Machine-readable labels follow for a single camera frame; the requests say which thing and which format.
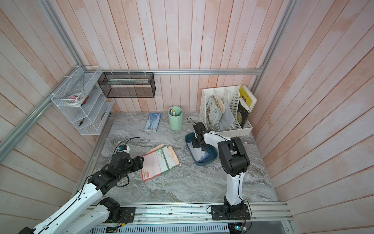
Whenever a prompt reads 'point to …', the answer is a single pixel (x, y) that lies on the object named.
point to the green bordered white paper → (165, 160)
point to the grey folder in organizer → (227, 119)
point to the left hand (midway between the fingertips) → (138, 162)
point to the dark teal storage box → (211, 149)
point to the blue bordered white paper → (198, 155)
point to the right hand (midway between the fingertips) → (197, 143)
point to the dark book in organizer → (243, 112)
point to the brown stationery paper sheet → (170, 150)
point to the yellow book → (247, 95)
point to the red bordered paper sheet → (151, 167)
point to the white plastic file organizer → (231, 95)
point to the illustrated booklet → (215, 107)
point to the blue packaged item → (153, 122)
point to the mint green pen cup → (175, 116)
